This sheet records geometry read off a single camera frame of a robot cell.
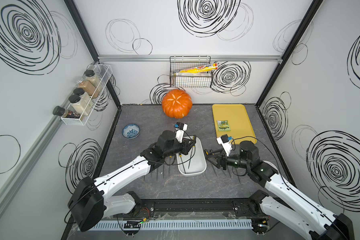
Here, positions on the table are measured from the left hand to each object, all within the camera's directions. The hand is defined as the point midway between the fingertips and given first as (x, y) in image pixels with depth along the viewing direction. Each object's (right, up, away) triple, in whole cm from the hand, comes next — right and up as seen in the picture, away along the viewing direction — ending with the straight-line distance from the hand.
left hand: (194, 141), depth 74 cm
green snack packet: (+23, +6, +33) cm, 41 cm away
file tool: (0, +1, 0) cm, 1 cm away
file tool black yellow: (-28, -22, +10) cm, 38 cm away
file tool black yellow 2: (-24, -21, +11) cm, 34 cm away
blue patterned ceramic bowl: (-42, +3, +28) cm, 51 cm away
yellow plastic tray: (+32, +10, +34) cm, 48 cm away
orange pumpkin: (-10, +22, +30) cm, 39 cm away
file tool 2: (+13, -19, +13) cm, 26 cm away
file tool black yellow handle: (+18, -20, +12) cm, 30 cm away
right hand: (+6, -7, -3) cm, 10 cm away
